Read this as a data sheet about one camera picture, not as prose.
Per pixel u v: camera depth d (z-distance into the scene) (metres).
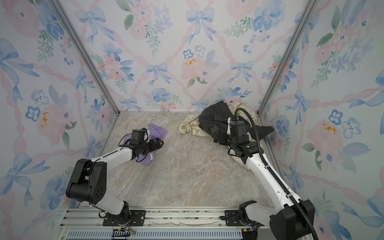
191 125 1.10
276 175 0.45
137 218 0.75
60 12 0.70
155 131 1.07
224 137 0.69
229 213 0.76
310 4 0.68
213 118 1.04
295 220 0.38
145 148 0.80
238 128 0.57
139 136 0.74
